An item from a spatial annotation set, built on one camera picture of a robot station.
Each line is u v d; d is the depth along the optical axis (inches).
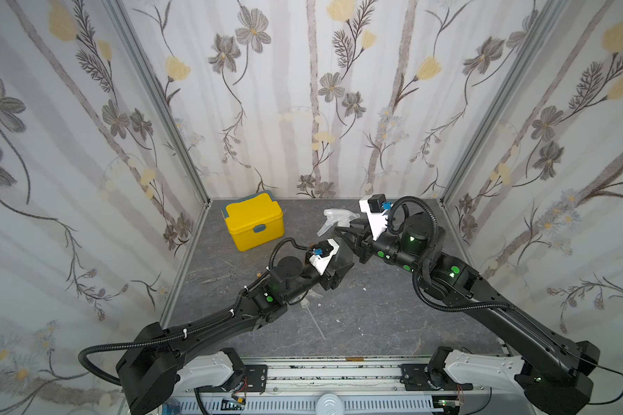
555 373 15.1
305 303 34.7
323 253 23.0
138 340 16.9
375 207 19.4
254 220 37.4
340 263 27.7
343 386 28.8
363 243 20.2
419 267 17.9
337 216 22.0
